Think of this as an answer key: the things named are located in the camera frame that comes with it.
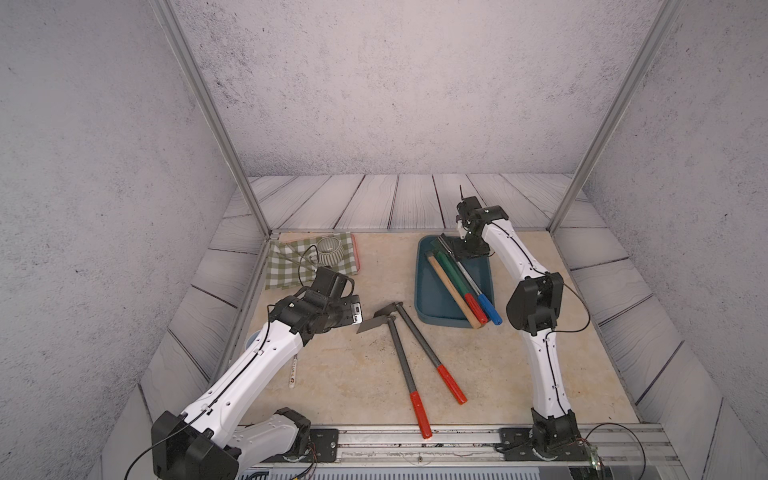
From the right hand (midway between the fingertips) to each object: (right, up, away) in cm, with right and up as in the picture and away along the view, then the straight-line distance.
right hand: (466, 253), depth 98 cm
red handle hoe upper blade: (-8, -36, -17) cm, 41 cm away
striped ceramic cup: (-47, +1, +14) cm, 49 cm away
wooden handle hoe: (-3, -14, -5) cm, 15 cm away
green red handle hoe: (0, -14, -7) cm, 16 cm away
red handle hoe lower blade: (-25, -21, -5) cm, 33 cm away
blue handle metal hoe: (+3, -15, -7) cm, 17 cm away
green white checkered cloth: (-60, -4, +13) cm, 62 cm away
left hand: (-35, -15, -20) cm, 43 cm away
